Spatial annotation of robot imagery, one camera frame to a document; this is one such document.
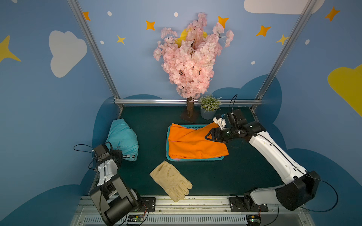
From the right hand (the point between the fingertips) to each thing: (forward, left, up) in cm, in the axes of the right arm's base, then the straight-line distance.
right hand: (210, 136), depth 76 cm
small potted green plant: (+32, -2, -7) cm, 33 cm away
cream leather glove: (-21, +18, -21) cm, 35 cm away
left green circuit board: (-38, +38, -23) cm, 58 cm away
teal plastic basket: (+17, +9, -14) cm, 24 cm away
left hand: (-5, +55, -16) cm, 57 cm away
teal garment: (+6, +57, -17) cm, 60 cm away
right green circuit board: (-34, -24, -25) cm, 49 cm away
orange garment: (+2, +14, -11) cm, 18 cm away
